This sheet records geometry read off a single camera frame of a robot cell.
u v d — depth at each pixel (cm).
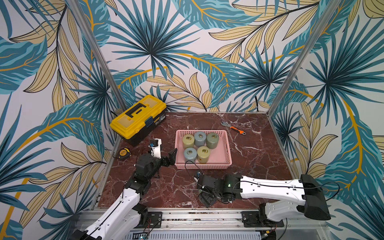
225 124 113
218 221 75
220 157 96
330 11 70
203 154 88
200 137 95
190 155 87
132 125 89
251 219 74
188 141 93
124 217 50
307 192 45
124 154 92
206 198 64
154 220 70
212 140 95
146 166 58
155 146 66
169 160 70
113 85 100
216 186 55
